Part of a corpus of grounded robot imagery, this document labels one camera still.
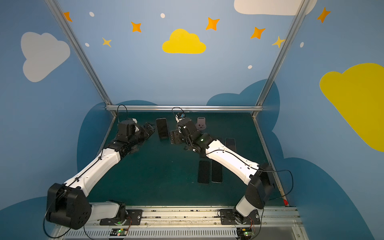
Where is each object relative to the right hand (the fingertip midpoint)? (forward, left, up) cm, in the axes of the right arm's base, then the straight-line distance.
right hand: (177, 130), depth 78 cm
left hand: (+3, +14, -4) cm, 14 cm away
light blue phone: (-11, -24, -26) cm, 37 cm away
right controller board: (-40, -35, -26) cm, 60 cm away
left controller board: (-44, +25, -26) cm, 57 cm away
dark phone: (-11, -15, -27) cm, 33 cm away
